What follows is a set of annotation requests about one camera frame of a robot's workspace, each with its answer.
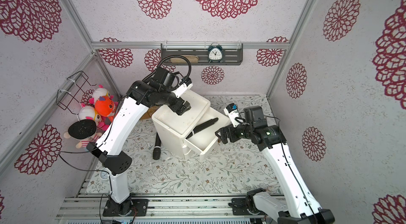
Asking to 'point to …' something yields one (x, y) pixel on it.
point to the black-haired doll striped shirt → (84, 130)
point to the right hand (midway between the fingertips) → (224, 128)
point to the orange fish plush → (105, 105)
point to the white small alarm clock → (103, 175)
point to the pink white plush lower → (90, 112)
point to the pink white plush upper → (99, 92)
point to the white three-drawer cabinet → (172, 128)
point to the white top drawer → (203, 141)
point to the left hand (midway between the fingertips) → (182, 103)
